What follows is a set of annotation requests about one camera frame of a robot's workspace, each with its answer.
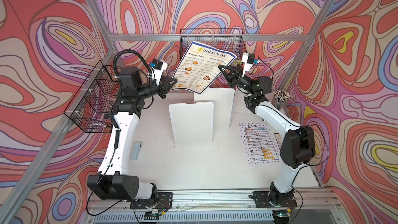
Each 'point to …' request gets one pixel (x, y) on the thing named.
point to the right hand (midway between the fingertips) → (217, 70)
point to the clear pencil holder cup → (281, 97)
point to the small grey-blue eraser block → (137, 151)
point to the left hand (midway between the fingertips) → (176, 80)
